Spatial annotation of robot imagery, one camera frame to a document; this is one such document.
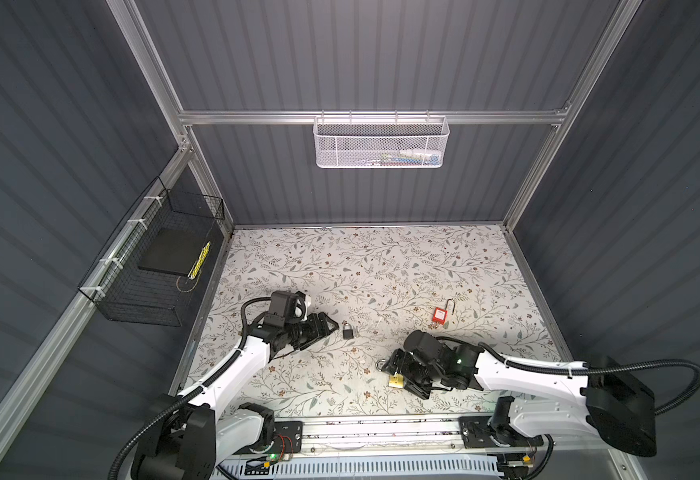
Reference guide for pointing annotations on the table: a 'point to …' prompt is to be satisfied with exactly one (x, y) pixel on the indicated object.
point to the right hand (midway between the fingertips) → (390, 380)
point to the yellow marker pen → (199, 261)
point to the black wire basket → (150, 271)
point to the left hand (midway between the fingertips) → (330, 329)
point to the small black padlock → (348, 334)
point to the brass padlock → (396, 380)
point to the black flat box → (172, 249)
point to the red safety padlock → (440, 316)
